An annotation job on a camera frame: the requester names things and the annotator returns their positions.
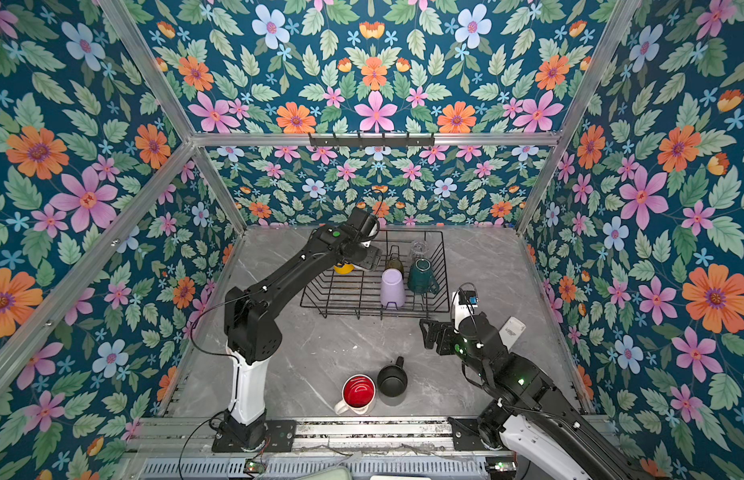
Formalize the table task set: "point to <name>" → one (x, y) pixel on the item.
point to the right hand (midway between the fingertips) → (433, 321)
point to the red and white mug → (358, 394)
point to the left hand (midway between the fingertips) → (372, 248)
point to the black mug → (392, 379)
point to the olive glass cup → (395, 263)
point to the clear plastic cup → (418, 249)
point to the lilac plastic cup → (392, 287)
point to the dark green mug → (420, 279)
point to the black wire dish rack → (357, 295)
